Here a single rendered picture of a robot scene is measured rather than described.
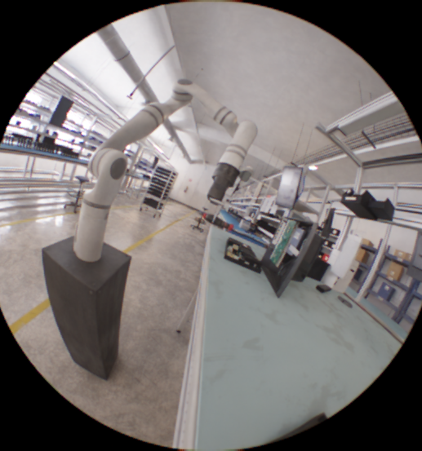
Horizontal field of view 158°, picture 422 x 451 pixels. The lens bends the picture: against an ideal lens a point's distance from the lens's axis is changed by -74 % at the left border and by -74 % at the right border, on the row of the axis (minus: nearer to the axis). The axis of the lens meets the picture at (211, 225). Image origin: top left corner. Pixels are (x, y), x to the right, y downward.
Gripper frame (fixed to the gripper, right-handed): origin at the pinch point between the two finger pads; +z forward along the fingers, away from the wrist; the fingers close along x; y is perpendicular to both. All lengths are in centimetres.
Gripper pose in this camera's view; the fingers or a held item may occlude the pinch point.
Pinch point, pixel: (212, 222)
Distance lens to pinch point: 46.1
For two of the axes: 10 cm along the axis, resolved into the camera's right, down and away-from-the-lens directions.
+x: -0.2, -0.5, -10.0
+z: -4.1, 9.1, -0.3
